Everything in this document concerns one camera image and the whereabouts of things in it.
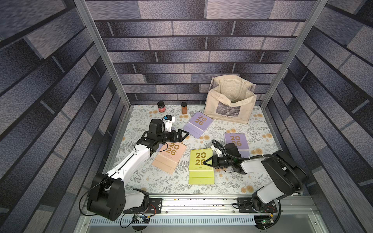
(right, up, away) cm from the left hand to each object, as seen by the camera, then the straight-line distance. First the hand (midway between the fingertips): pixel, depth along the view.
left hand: (183, 132), depth 80 cm
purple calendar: (+10, +3, +27) cm, 29 cm away
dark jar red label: (-19, +17, +32) cm, 40 cm away
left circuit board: (-22, -43, -9) cm, 49 cm away
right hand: (+12, -19, +7) cm, 24 cm away
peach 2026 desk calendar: (-10, -18, +10) cm, 24 cm away
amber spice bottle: (0, +16, +30) cm, 34 cm away
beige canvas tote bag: (+37, +24, +34) cm, 56 cm away
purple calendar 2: (+38, -7, +18) cm, 43 cm away
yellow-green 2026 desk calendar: (+10, -25, +5) cm, 27 cm away
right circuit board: (+43, -42, -10) cm, 62 cm away
